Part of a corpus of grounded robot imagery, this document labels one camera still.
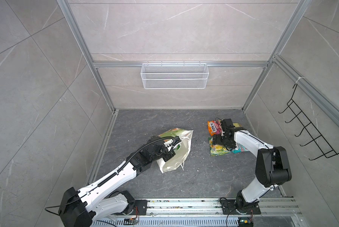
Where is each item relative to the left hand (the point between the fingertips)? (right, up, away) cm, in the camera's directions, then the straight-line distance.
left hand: (174, 141), depth 75 cm
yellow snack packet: (+49, +8, +32) cm, 59 cm away
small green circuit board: (+36, -40, -5) cm, 54 cm away
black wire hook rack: (+65, -1, -15) cm, 67 cm away
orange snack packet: (+31, +6, +32) cm, 45 cm away
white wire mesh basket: (+1, +44, +26) cm, 51 cm away
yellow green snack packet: (+29, -8, +17) cm, 34 cm away
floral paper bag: (+5, -8, +17) cm, 20 cm away
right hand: (+31, -3, +19) cm, 37 cm away
